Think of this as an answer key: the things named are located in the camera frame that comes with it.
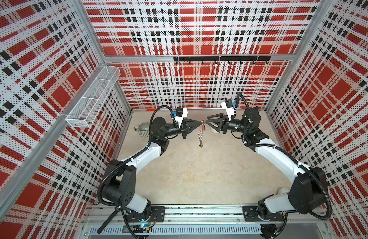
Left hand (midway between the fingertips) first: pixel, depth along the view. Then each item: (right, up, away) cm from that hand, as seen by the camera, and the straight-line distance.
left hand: (201, 124), depth 70 cm
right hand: (+3, +2, -1) cm, 4 cm away
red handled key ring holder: (0, -7, +2) cm, 8 cm away
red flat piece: (-39, +12, +53) cm, 67 cm away
